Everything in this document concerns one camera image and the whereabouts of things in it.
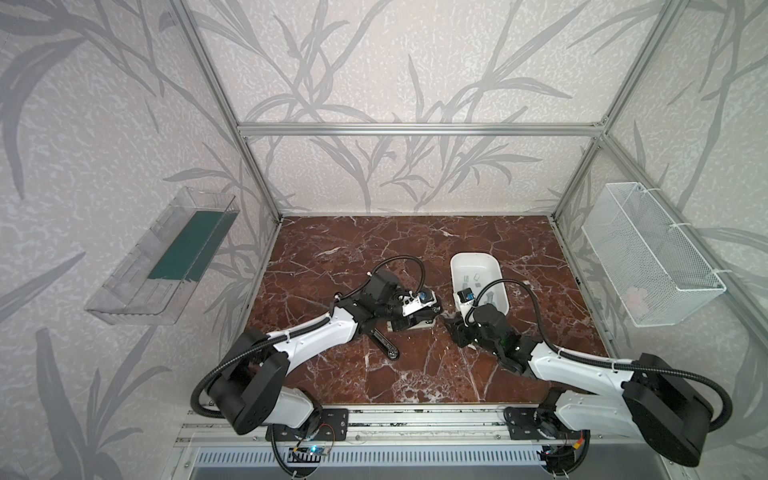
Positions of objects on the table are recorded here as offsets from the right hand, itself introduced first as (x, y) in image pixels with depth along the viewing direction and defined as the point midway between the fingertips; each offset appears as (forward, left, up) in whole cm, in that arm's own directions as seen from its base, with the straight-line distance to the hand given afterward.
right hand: (450, 308), depth 86 cm
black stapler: (-9, +19, -5) cm, 21 cm away
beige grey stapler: (-2, +7, -8) cm, 10 cm away
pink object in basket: (-4, -44, +13) cm, 46 cm away
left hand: (+1, +8, +4) cm, 9 cm away
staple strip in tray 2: (+16, -8, -9) cm, 20 cm away
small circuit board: (-34, +38, -10) cm, 52 cm away
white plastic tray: (+18, -11, -7) cm, 22 cm away
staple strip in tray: (+17, -12, -10) cm, 23 cm away
